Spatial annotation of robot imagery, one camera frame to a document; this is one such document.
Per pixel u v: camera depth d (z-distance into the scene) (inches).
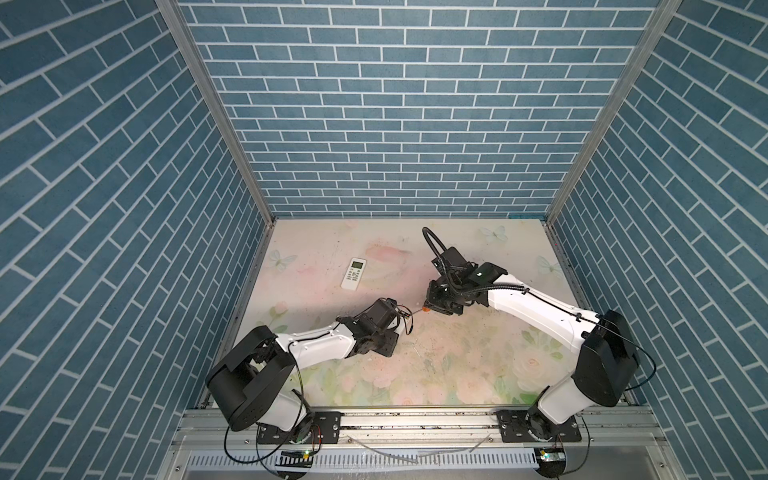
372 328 27.0
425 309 32.4
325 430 29.0
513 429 29.0
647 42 29.6
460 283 24.4
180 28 28.4
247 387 16.8
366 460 30.3
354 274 40.1
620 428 29.7
